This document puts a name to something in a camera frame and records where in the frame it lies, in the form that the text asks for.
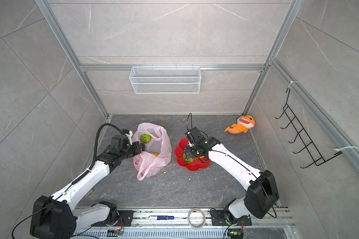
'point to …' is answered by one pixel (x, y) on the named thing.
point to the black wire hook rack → (317, 158)
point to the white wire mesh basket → (162, 80)
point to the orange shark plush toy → (244, 122)
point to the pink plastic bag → (157, 153)
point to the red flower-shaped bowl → (196, 165)
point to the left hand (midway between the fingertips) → (144, 143)
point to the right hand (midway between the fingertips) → (191, 151)
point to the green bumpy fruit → (188, 161)
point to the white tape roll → (204, 219)
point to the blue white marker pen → (161, 217)
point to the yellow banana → (156, 155)
